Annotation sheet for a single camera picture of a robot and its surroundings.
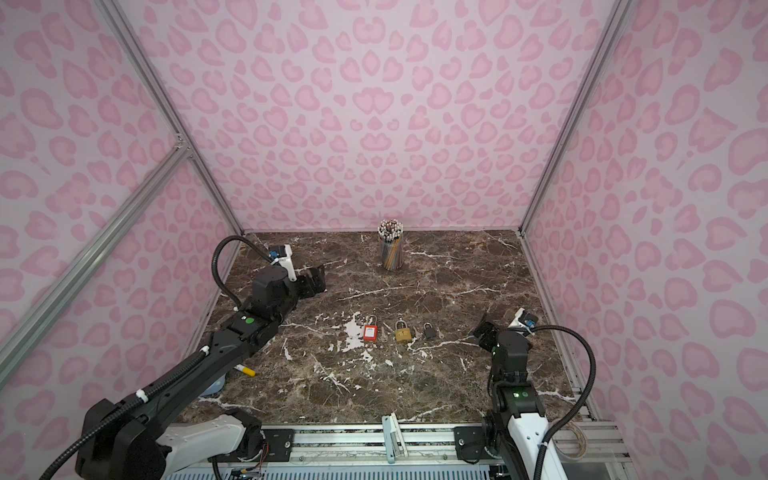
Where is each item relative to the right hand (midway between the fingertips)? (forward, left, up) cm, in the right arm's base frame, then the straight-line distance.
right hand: (497, 319), depth 81 cm
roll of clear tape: (-26, -18, -12) cm, 34 cm away
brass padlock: (0, +26, -12) cm, 28 cm away
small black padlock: (+2, +17, -13) cm, 22 cm away
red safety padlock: (+2, +35, -12) cm, 37 cm away
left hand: (+9, +50, +12) cm, 52 cm away
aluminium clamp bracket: (-28, +27, -10) cm, 41 cm away
